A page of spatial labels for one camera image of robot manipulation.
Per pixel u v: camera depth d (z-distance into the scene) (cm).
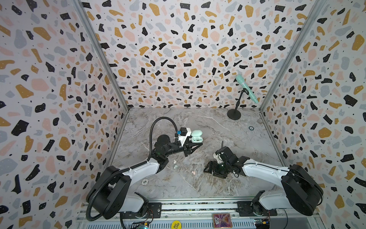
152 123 58
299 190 43
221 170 74
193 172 87
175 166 89
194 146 70
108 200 41
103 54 87
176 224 70
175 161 90
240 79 97
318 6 72
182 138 66
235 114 119
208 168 79
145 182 83
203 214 73
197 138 72
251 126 111
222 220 70
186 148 66
